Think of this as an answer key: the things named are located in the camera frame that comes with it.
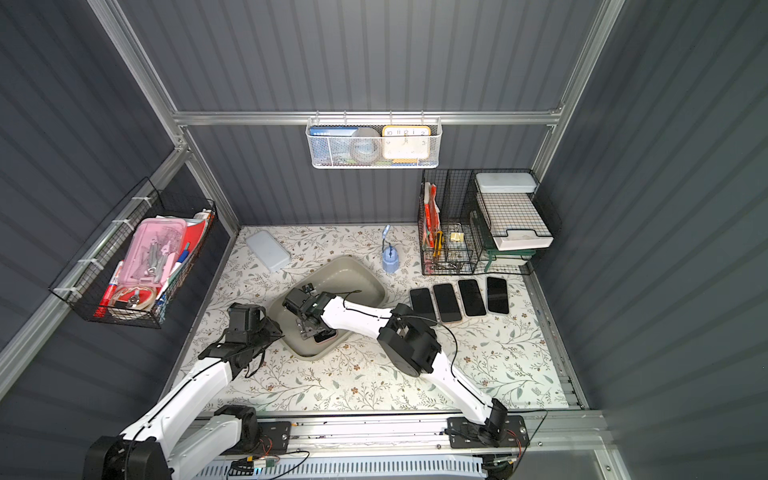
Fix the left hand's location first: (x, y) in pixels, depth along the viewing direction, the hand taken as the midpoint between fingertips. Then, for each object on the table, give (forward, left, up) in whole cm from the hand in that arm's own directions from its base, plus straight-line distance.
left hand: (274, 326), depth 86 cm
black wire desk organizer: (+32, -65, +11) cm, 74 cm away
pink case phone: (-1, -14, -5) cm, 15 cm away
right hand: (+6, -13, -6) cm, 15 cm away
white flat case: (+35, +13, -7) cm, 38 cm away
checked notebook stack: (+31, -74, +13) cm, 82 cm away
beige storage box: (+21, -21, -6) cm, 30 cm away
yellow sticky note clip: (+40, -61, -4) cm, 73 cm away
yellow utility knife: (+36, -53, -4) cm, 64 cm away
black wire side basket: (-3, +29, +29) cm, 41 cm away
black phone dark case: (+15, -62, -9) cm, 65 cm away
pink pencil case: (+8, +24, +25) cm, 35 cm away
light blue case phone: (+14, -71, -7) cm, 72 cm away
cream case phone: (+12, -53, -7) cm, 55 cm away
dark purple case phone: (+13, -45, -10) cm, 48 cm away
